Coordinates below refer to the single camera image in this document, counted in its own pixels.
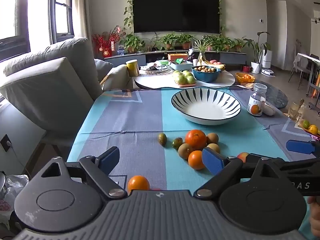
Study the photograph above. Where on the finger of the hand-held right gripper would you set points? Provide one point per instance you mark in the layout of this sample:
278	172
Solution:
298	146
300	164

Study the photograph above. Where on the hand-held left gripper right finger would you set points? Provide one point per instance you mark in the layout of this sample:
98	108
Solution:
212	161

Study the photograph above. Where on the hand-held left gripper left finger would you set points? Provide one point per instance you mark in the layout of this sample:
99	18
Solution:
110	158

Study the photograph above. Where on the small orange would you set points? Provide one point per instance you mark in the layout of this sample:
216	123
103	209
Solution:
138	183
195	160

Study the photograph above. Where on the brown kiwi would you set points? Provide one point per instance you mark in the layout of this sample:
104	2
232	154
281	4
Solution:
213	138
185	151
214	148

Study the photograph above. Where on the white bowl with black stripes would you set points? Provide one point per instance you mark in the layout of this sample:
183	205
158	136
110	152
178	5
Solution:
205	110

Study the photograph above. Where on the olive green oval fruit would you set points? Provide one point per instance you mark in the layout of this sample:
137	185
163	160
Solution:
162	139

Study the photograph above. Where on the person's right hand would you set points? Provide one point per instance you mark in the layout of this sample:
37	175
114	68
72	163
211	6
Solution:
315	217

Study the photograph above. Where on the yellow lemon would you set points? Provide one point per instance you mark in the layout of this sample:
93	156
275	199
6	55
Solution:
313	129

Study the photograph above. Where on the green lime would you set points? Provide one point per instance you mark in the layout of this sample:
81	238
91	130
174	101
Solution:
306	124

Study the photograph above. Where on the large orange with green stem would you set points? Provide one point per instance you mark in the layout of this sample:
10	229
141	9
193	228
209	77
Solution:
196	139

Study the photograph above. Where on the clear glass cup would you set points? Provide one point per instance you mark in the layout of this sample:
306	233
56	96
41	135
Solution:
295	111

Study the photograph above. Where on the reddish green oval fruit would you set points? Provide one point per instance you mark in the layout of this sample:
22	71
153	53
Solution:
177	143

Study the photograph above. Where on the blue patterned tablecloth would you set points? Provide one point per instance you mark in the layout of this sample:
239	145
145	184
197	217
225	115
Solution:
125	120

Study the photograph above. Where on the white oval pouch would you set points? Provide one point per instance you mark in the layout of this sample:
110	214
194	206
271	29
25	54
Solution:
269	109

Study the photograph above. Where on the grey marble round table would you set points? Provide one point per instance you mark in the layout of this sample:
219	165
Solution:
276	95

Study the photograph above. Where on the clear jar with orange label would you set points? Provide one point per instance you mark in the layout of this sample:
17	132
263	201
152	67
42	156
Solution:
257	102

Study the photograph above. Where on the dining chair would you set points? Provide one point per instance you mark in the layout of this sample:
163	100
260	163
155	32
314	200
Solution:
298	66

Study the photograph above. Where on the dining table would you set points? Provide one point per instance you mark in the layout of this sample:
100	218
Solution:
312	66

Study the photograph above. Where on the green apple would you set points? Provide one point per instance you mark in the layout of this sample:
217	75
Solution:
180	80
178	73
190	80
187	73

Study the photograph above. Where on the blue bowl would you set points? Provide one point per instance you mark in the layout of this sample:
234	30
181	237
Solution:
206	77

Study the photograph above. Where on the orange basket of tangerines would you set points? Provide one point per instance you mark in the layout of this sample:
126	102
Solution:
245	78

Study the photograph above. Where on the white round coffee table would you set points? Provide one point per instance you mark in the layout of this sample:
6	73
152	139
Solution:
155	81

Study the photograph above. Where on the grey cushion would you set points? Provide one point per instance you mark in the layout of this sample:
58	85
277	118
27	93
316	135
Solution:
102	68

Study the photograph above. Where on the pile of brown longans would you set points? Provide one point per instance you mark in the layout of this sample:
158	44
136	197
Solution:
205	69

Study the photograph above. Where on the yellow tin can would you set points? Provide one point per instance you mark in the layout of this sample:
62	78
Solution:
132	68

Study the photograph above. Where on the red pot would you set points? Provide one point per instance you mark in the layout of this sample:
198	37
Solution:
246	68

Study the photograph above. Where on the bunch of bananas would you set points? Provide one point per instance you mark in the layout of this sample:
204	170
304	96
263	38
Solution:
210	63

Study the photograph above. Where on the grey sofa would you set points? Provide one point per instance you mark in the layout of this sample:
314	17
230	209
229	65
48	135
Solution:
50	80

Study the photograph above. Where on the pink peaches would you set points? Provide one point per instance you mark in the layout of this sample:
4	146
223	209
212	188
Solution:
215	62

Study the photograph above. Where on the clear plastic bag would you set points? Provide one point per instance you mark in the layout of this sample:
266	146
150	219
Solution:
15	187

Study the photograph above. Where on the light blue tray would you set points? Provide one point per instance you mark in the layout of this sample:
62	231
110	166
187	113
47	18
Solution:
182	66

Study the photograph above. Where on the glass tray with snacks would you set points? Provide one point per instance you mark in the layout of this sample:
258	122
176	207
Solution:
156	68

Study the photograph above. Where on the tall plant in white pot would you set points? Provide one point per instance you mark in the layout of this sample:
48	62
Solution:
257	52

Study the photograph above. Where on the grey television console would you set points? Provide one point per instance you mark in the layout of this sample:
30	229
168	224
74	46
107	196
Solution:
232	58

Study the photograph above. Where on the orange box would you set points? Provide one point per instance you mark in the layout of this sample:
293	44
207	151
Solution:
177	57

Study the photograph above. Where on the spider plant in vase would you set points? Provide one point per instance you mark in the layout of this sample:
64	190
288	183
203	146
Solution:
203	48

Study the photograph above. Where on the red decorative plant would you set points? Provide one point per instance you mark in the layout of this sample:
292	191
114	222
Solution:
106	42

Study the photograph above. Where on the potted green plant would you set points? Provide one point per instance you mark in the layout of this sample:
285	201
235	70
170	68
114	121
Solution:
239	44
185	40
168	40
225	43
131	42

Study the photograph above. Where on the green vine around television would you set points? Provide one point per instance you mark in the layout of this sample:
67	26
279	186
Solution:
128	12

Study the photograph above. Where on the beige curtain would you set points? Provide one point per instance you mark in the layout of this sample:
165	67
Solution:
81	7

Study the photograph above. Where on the black framed window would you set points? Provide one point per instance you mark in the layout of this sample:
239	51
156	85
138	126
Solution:
61	7

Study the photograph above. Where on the wall outlet with plug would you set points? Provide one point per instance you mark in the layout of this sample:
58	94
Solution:
5	143

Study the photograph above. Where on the black wall television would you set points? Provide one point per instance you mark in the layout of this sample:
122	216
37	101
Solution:
176	7

